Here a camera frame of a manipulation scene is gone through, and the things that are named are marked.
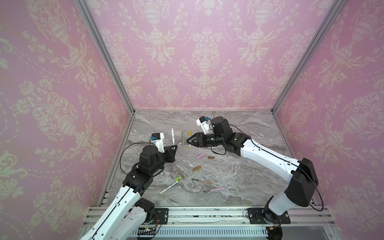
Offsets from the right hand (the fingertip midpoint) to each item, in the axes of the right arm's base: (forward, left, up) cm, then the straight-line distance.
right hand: (189, 141), depth 73 cm
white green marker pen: (+2, +8, 0) cm, 8 cm away
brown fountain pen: (-11, -6, -25) cm, 28 cm away
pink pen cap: (+5, -6, -25) cm, 26 cm away
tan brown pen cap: (-3, -3, -25) cm, 25 cm away
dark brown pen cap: (+4, -13, -25) cm, 28 cm away
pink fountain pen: (-15, -12, -26) cm, 32 cm away
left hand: (-2, +5, -2) cm, 6 cm away
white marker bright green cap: (-9, +9, -25) cm, 28 cm away
